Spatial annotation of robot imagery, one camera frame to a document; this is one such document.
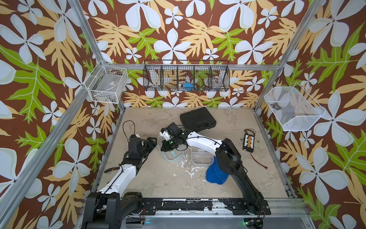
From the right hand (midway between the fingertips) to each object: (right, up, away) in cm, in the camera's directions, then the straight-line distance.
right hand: (160, 148), depth 89 cm
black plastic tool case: (+26, +19, +22) cm, 39 cm away
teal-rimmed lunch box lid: (+8, -5, +2) cm, 10 cm away
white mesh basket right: (+81, +23, -10) cm, 84 cm away
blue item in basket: (+18, +41, +6) cm, 46 cm away
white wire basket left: (-32, +40, -3) cm, 51 cm away
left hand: (-3, +6, -2) cm, 7 cm away
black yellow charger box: (+61, +2, +9) cm, 62 cm away
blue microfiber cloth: (+34, -14, -6) cm, 37 cm away
